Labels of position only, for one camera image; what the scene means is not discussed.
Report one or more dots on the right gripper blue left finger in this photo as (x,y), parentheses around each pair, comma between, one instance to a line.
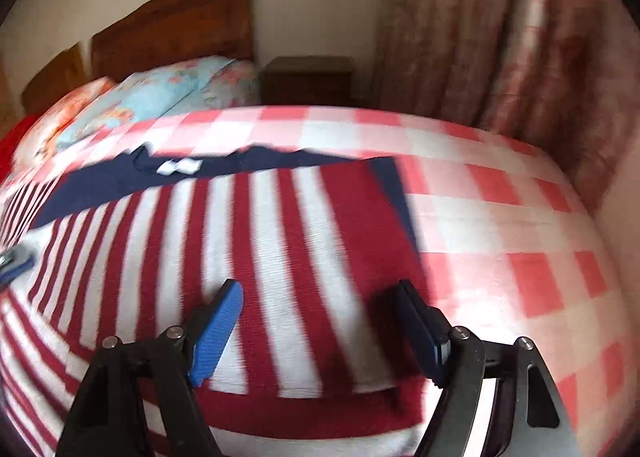
(209,329)

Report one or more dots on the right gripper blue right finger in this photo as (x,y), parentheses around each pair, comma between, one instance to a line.
(427,330)

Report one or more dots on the red white striped navy sweater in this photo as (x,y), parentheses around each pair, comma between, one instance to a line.
(288,262)

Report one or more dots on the red white checkered bed sheet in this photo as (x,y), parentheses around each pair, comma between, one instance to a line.
(506,246)

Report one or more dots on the red dotted blanket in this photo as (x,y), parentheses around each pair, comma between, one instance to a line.
(9,143)

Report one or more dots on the orange floral pillow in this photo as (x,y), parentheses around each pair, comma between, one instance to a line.
(38,144)

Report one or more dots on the light blue floral folded quilt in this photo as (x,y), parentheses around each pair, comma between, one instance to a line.
(194,85)

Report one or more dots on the dark wooden nightstand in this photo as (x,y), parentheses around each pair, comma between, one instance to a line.
(308,80)

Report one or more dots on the carved wooden headboard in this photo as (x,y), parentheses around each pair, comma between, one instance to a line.
(163,32)

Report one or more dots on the pink brown patterned curtain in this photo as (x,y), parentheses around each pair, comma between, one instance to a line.
(562,75)

